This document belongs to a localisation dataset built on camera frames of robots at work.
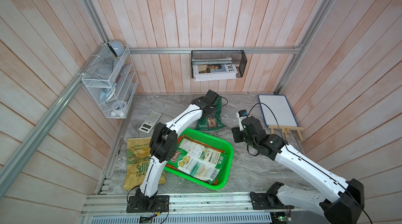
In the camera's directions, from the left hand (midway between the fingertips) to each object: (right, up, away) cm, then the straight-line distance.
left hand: (209, 112), depth 94 cm
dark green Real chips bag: (-3, -7, -4) cm, 8 cm away
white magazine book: (+3, +27, +1) cm, 27 cm away
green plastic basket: (+8, -19, -9) cm, 22 cm away
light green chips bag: (-7, -26, -12) cm, 30 cm away
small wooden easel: (+49, -11, +4) cm, 51 cm away
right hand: (+12, -8, -15) cm, 20 cm away
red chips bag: (-8, -26, -11) cm, 29 cm away
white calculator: (-40, -7, +9) cm, 41 cm away
